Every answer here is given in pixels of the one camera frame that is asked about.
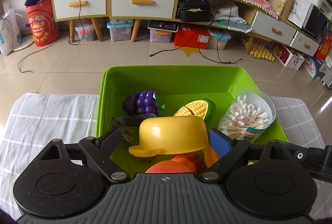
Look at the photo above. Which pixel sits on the grey checked table cloth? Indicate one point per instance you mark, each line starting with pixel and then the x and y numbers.
pixel 36 119

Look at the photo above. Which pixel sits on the clear storage box orange latch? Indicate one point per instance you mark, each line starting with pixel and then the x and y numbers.
pixel 162 31

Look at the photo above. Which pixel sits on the white red toy box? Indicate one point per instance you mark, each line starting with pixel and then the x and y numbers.
pixel 290 58

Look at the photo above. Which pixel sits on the black case on shelf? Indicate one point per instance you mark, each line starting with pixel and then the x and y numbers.
pixel 193 10

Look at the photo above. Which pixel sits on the yellow egg tray stack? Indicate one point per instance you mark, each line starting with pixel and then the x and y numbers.
pixel 257 49

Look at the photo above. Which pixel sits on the long wooden tv cabinet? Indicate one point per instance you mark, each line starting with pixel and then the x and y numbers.
pixel 256 18

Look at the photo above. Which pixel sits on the clear storage box pink latch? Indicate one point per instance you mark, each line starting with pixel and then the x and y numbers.
pixel 86 32

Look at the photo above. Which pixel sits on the black microwave oven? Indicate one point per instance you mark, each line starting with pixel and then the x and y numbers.
pixel 309 18

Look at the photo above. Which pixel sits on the red cardboard box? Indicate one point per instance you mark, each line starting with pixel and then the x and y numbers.
pixel 192 36

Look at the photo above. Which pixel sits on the green plastic bin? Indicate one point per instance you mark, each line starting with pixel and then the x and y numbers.
pixel 175 86

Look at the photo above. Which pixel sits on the clear cotton swab jar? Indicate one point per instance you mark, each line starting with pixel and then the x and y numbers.
pixel 249 115

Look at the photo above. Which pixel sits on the yellow toy hat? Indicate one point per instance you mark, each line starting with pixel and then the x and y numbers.
pixel 170 136

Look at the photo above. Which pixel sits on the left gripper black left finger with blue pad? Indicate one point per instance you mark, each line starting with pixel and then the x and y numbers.
pixel 97 152

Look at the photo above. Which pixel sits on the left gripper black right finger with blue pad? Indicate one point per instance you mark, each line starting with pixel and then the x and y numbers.
pixel 230 151

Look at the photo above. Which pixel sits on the purple toy grapes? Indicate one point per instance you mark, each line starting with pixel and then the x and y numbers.
pixel 145 102

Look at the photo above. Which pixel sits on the pink rubber pig toy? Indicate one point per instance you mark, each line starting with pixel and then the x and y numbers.
pixel 180 163

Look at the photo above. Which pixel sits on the dark toy in bin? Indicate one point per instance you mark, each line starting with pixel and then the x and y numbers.
pixel 129 122

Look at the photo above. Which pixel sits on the clear storage box blue lid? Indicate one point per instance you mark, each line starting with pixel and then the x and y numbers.
pixel 120 29

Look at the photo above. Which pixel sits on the red cartoon barrel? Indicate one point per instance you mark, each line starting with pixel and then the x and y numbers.
pixel 42 23

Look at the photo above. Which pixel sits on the yellow toy corn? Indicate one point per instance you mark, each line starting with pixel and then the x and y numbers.
pixel 203 108

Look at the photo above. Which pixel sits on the white paper shopping bag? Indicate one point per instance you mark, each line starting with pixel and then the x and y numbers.
pixel 10 36

